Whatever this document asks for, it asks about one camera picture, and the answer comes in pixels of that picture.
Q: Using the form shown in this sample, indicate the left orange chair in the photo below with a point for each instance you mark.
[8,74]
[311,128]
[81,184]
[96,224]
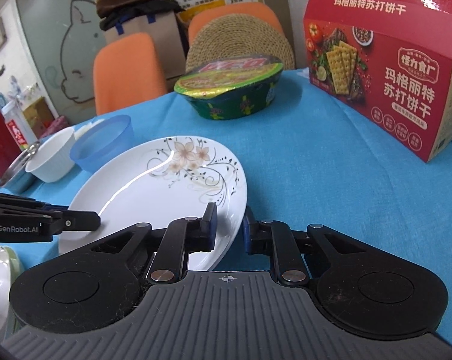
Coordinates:
[127,72]

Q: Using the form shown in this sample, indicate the white bowl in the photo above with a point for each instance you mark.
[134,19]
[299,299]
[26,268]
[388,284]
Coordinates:
[52,160]

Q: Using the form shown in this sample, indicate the blue floral tablecloth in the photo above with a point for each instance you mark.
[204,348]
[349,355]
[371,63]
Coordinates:
[310,159]

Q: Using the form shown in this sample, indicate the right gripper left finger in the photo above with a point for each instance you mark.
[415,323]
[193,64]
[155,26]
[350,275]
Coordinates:
[100,283]

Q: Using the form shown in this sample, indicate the steel bowl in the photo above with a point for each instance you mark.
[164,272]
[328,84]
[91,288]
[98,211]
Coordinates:
[16,179]

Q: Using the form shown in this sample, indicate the juice bottle red label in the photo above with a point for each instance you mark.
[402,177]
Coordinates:
[18,125]

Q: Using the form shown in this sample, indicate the green oval plate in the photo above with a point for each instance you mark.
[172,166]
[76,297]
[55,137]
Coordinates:
[10,269]

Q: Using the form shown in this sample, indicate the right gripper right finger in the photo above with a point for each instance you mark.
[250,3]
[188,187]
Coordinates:
[356,286]

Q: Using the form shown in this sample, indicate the white floral plate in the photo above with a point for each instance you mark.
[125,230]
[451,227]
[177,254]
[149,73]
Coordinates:
[162,180]

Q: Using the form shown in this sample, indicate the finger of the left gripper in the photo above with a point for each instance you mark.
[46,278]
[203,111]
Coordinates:
[79,221]

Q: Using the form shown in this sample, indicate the cardboard box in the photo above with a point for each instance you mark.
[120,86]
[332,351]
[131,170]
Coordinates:
[166,34]

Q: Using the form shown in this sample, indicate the green instant noodle bowl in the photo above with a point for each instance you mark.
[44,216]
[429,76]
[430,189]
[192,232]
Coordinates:
[231,88]

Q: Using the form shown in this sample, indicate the blue plastic bowl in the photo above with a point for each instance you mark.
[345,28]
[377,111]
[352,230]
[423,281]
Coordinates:
[103,142]

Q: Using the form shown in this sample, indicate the woven straw mat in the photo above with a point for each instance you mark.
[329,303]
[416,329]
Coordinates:
[238,35]

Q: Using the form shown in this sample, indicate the red cracker box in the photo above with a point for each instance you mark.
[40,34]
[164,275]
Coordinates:
[390,60]

